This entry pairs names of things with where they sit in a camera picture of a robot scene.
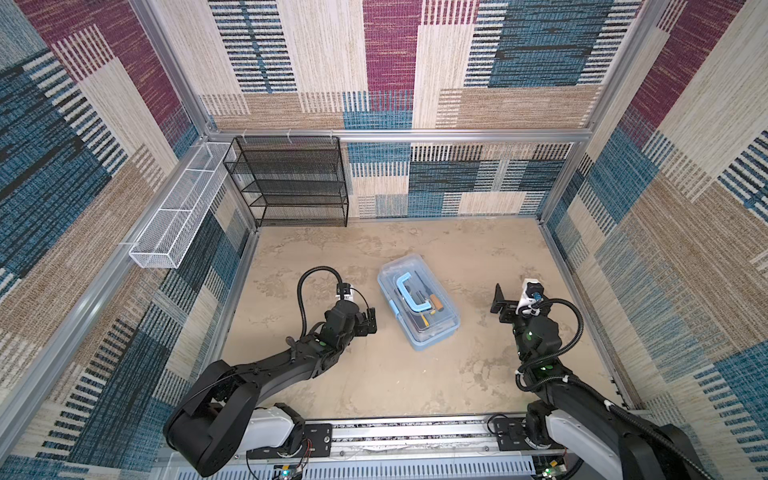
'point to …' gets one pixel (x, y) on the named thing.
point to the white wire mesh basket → (163, 237)
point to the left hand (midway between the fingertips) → (362, 307)
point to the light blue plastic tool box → (417, 300)
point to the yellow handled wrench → (427, 323)
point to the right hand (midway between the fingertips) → (514, 289)
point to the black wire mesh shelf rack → (290, 177)
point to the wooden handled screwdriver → (435, 300)
